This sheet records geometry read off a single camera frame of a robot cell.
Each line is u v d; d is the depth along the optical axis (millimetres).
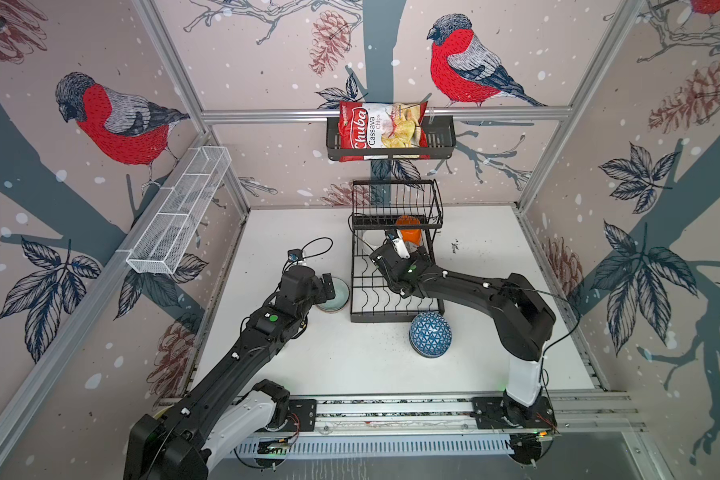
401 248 813
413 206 951
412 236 1057
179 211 783
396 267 699
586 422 729
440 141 931
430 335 832
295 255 699
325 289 722
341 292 927
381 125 878
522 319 487
